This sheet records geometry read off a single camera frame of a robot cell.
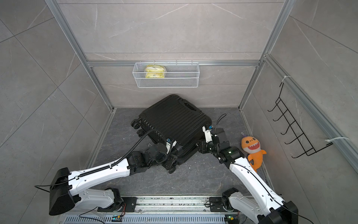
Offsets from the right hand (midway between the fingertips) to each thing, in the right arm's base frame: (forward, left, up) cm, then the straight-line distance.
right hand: (201, 142), depth 78 cm
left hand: (-7, +14, -1) cm, 16 cm away
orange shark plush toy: (+3, -34, -10) cm, 36 cm away
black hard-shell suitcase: (+14, +14, +4) cm, 20 cm away
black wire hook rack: (-9, -45, +13) cm, 48 cm away
